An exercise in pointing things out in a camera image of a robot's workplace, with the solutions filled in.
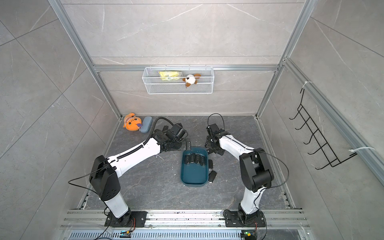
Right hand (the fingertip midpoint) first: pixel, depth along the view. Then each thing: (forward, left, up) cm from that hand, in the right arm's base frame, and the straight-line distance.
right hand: (212, 147), depth 95 cm
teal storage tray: (-16, +12, -7) cm, 21 cm away
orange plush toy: (+20, +57, +3) cm, 60 cm away
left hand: (-4, +17, +11) cm, 20 cm away
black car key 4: (-5, +13, -5) cm, 15 cm away
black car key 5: (-6, +10, -5) cm, 12 cm away
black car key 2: (-11, +2, -3) cm, 11 cm away
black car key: (-17, +2, -5) cm, 18 cm away
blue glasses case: (+23, +49, -2) cm, 54 cm away
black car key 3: (-7, +17, -3) cm, 18 cm away
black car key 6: (-8, +7, -4) cm, 11 cm away
